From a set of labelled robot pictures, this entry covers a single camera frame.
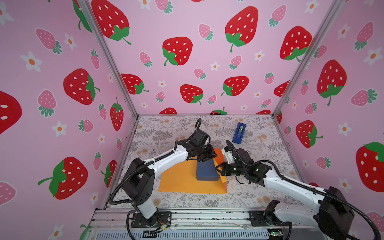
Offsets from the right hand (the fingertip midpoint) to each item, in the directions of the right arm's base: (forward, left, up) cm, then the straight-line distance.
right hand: (214, 168), depth 78 cm
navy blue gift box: (-1, +4, -2) cm, 4 cm away
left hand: (+7, -2, +1) cm, 7 cm away
